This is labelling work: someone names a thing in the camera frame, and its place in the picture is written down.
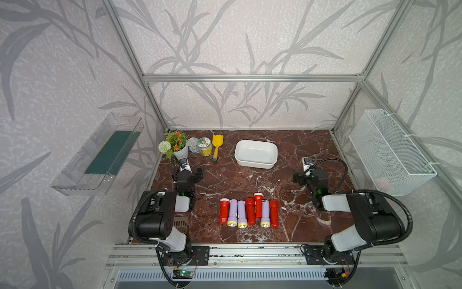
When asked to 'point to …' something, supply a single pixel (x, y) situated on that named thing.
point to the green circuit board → (186, 273)
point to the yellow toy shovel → (217, 141)
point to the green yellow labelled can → (205, 146)
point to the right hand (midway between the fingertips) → (303, 166)
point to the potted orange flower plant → (175, 144)
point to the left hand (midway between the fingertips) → (188, 166)
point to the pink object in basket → (381, 183)
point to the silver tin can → (193, 144)
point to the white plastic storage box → (256, 154)
